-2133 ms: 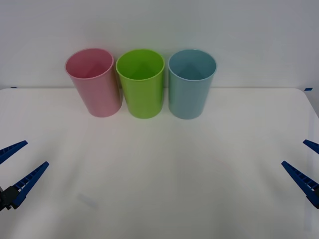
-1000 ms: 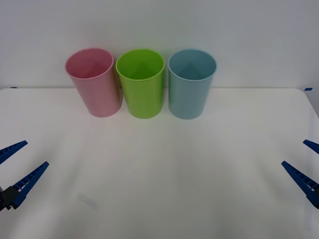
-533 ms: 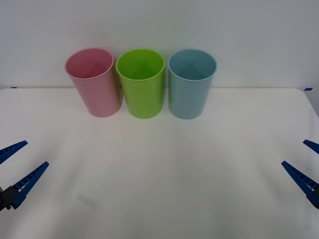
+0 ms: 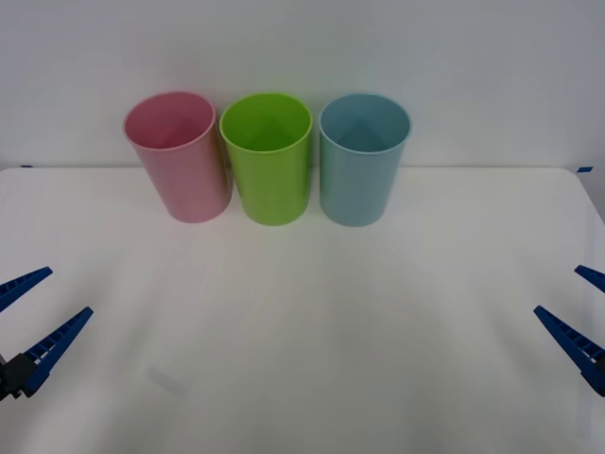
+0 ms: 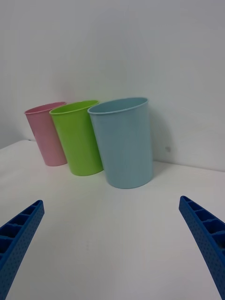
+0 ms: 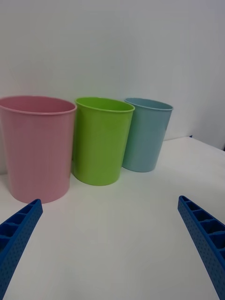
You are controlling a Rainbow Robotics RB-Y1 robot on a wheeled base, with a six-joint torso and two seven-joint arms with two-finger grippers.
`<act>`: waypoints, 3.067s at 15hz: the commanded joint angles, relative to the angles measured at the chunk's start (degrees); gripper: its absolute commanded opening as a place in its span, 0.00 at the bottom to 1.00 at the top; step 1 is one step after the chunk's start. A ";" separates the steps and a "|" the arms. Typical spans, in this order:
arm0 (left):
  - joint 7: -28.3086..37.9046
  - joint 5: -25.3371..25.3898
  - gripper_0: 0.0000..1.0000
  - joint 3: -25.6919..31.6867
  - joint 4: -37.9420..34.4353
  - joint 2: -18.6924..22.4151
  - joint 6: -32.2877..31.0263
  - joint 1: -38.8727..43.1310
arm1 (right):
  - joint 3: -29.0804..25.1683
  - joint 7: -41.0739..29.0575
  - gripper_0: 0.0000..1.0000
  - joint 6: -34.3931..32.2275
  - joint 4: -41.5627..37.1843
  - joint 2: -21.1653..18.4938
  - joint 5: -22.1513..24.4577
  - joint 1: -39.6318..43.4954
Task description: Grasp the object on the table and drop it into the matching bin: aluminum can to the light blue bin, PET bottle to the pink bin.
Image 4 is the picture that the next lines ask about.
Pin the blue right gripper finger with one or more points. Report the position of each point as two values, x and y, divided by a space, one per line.
594 277
579 345

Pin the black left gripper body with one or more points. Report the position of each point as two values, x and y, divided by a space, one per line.
3 380

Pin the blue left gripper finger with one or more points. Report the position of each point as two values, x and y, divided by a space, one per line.
21 286
57 343

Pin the pink plastic bin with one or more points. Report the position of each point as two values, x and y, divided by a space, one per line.
189 184

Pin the pale blue plastic bin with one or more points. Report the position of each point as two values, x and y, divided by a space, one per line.
357 189

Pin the green plastic bin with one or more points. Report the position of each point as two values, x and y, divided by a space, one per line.
271 189

